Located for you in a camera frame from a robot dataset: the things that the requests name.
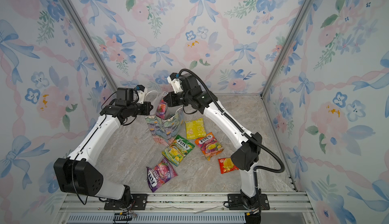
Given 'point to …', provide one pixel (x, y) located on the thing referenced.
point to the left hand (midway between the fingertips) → (152, 105)
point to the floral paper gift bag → (164, 131)
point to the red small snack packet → (226, 165)
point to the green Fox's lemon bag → (178, 149)
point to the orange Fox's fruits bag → (209, 145)
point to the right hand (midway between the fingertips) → (163, 98)
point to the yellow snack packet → (195, 128)
